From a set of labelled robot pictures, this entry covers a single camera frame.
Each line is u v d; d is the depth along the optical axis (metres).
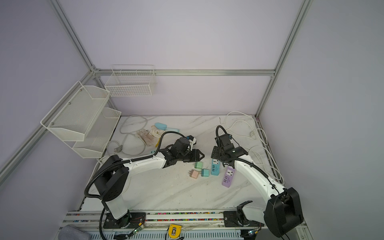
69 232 0.68
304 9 0.69
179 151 0.68
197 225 0.73
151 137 1.05
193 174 0.88
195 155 0.76
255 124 1.17
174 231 0.70
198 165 0.91
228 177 0.85
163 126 1.14
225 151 0.62
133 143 1.05
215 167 0.89
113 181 0.46
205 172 0.88
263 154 1.01
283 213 0.54
